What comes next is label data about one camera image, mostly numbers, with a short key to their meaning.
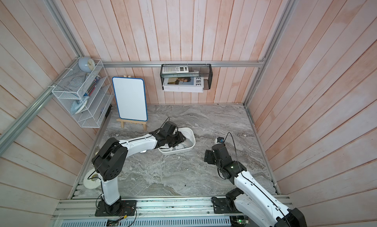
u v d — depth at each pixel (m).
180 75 0.88
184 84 0.93
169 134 0.75
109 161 0.49
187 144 0.93
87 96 0.83
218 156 0.62
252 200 0.49
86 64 0.80
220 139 0.73
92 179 0.83
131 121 1.01
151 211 0.73
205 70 1.00
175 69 0.90
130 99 0.93
